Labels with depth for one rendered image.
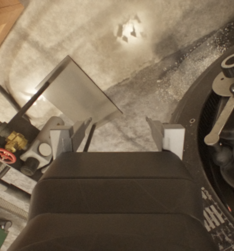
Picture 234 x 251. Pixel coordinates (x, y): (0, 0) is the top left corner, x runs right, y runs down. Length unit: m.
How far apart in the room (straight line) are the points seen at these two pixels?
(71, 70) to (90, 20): 0.25
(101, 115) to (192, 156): 0.76
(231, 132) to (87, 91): 0.76
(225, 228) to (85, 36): 0.81
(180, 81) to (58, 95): 0.65
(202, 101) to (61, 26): 0.67
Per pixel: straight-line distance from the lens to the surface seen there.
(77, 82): 0.97
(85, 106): 1.03
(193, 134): 0.39
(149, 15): 0.82
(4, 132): 0.69
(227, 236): 0.29
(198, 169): 0.34
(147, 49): 0.85
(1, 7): 0.81
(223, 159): 0.37
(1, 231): 3.28
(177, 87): 0.94
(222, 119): 0.37
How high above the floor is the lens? 0.81
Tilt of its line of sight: 49 degrees down
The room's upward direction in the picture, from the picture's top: 169 degrees counter-clockwise
